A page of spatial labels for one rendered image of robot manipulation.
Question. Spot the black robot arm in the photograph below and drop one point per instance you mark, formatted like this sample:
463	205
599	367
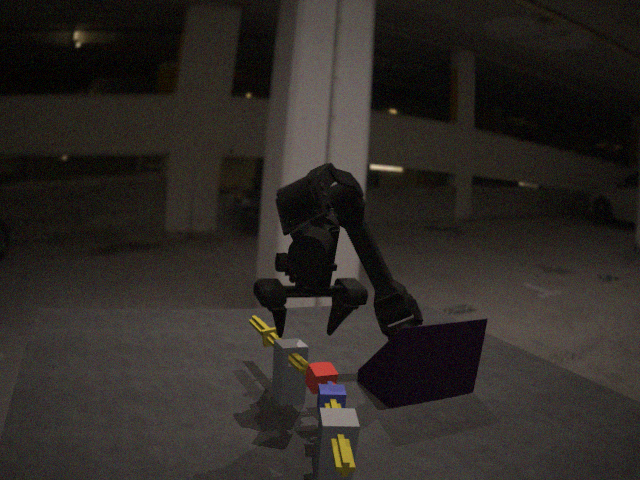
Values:
316	211

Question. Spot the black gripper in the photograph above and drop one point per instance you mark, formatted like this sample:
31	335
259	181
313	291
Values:
347	294

